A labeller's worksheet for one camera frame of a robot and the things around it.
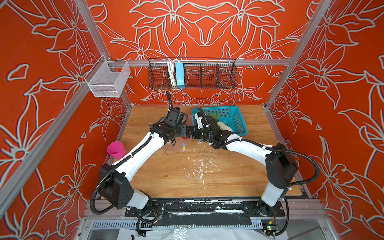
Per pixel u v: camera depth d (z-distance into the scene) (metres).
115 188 0.40
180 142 0.80
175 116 0.60
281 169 0.46
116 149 0.79
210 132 0.64
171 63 0.88
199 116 0.76
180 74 0.90
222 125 1.02
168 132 0.54
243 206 0.74
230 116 1.10
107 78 0.93
